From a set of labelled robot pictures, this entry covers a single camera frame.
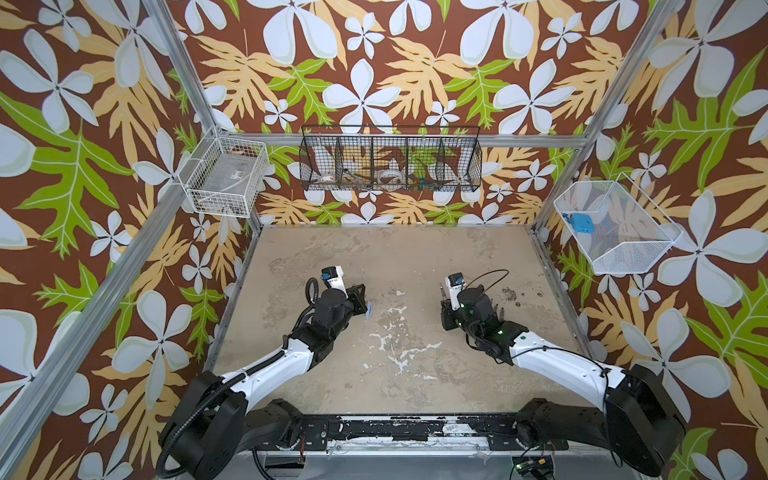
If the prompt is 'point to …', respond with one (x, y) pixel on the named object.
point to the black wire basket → (391, 158)
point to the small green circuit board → (541, 465)
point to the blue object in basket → (582, 223)
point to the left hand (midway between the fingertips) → (362, 283)
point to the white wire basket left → (225, 175)
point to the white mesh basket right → (630, 234)
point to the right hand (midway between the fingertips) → (442, 301)
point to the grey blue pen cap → (369, 310)
